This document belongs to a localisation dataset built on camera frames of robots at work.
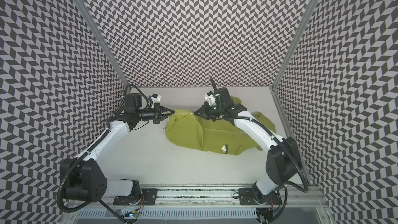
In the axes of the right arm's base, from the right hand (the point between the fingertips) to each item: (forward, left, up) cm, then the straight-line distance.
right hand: (196, 111), depth 77 cm
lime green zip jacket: (-5, -11, -19) cm, 23 cm away
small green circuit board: (-40, +28, -19) cm, 52 cm away
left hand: (-2, +12, +3) cm, 12 cm away
